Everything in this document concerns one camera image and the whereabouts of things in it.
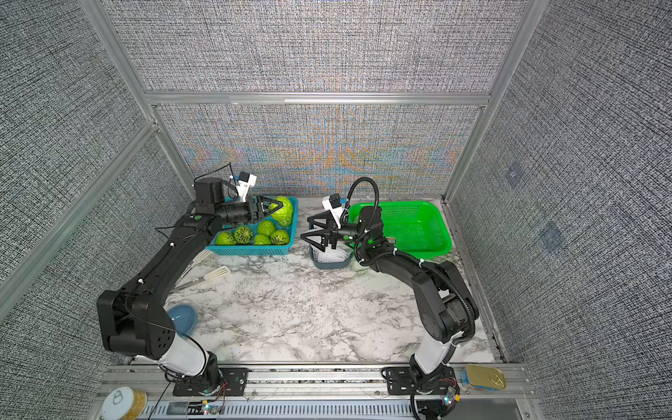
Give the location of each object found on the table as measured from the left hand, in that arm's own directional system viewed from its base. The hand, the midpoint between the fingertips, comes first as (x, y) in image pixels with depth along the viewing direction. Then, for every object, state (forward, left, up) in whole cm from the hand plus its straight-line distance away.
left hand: (282, 204), depth 77 cm
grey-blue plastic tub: (-5, -13, -28) cm, 32 cm away
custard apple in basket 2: (+5, +5, -23) cm, 24 cm away
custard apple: (-3, -1, -1) cm, 4 cm away
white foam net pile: (-2, -17, -24) cm, 30 cm away
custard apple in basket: (+8, +19, -25) cm, 32 cm away
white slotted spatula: (-7, +27, -27) cm, 39 cm away
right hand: (-6, -7, -2) cm, 9 cm away
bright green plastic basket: (+13, -50, -31) cm, 60 cm away
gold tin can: (-43, -54, -24) cm, 73 cm away
